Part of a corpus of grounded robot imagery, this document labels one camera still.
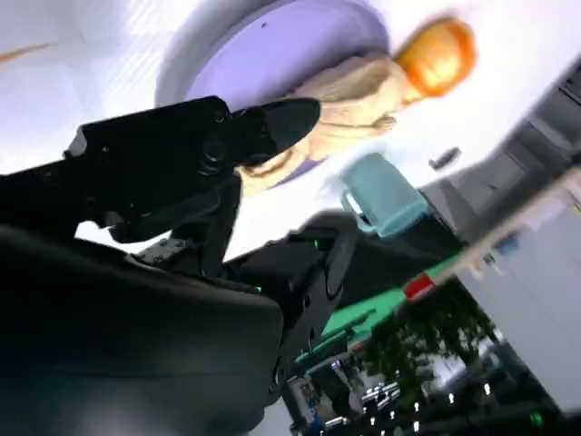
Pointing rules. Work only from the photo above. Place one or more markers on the beige towel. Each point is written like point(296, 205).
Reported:
point(354, 100)

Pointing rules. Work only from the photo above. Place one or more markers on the white cabinet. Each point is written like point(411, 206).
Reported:
point(535, 281)

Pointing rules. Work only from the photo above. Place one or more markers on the pale green mug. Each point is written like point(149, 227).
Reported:
point(386, 200)

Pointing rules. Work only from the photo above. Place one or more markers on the red box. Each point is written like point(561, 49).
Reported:
point(420, 286)

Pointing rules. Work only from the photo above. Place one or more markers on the lilac plate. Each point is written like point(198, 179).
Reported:
point(272, 50)

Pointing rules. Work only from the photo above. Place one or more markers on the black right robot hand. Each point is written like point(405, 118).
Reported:
point(136, 318)

